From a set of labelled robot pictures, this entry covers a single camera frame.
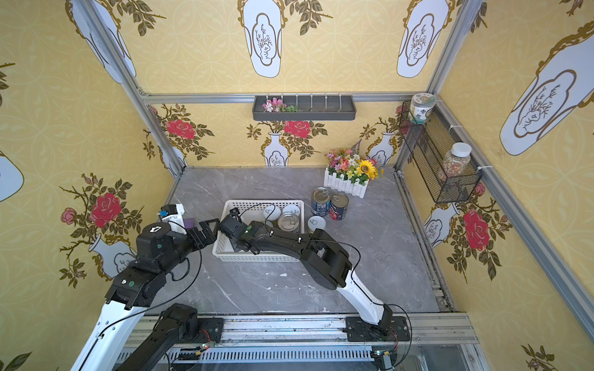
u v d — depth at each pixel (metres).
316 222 0.94
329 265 0.53
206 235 0.63
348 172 0.98
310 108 0.92
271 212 0.97
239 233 0.69
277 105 0.88
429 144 0.98
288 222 0.89
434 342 0.73
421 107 0.84
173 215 0.61
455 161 0.65
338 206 0.94
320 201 0.95
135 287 0.46
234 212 0.80
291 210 0.97
